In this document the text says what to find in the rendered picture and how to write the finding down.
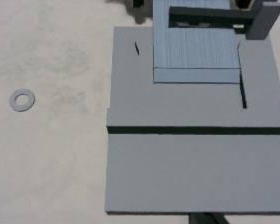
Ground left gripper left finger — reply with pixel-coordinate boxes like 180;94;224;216
191;212;212;224

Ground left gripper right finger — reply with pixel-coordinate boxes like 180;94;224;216
207;212;230;224

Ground grey slotted block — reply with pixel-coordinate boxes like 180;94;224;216
104;0;280;216

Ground brushed metal plate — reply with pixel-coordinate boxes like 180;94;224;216
152;0;240;84

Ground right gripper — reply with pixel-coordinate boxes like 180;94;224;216
133;0;251;9

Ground grey metal washer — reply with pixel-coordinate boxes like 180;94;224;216
9;88;35;112

